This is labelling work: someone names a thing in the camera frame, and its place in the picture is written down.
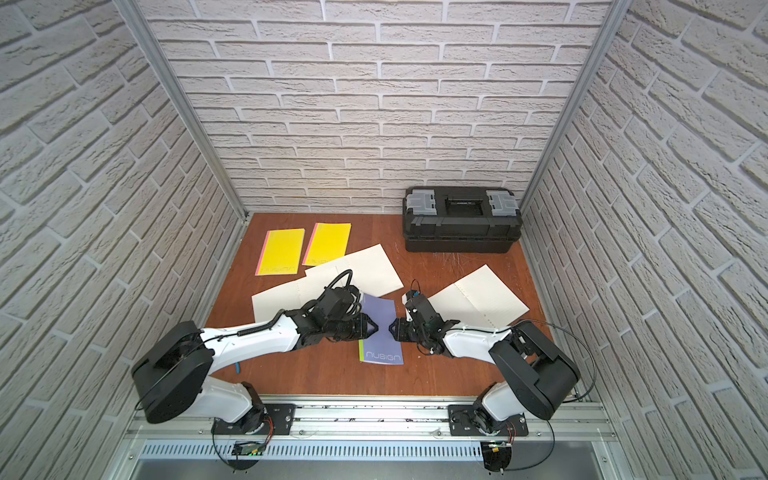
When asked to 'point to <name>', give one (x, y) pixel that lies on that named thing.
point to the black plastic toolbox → (454, 219)
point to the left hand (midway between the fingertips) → (380, 327)
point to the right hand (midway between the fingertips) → (396, 331)
